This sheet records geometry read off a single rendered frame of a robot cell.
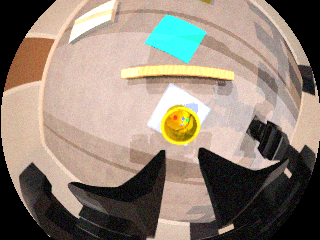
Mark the wooden bar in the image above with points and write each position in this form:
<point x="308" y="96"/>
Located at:
<point x="172" y="70"/>

